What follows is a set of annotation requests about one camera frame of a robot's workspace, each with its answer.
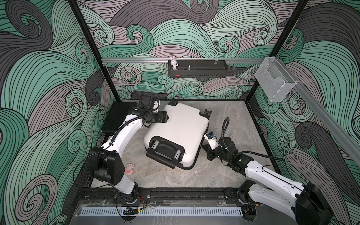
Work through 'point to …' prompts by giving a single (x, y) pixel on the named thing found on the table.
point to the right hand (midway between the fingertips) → (201, 147)
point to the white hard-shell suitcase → (176, 143)
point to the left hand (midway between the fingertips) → (163, 116)
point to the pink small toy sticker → (129, 170)
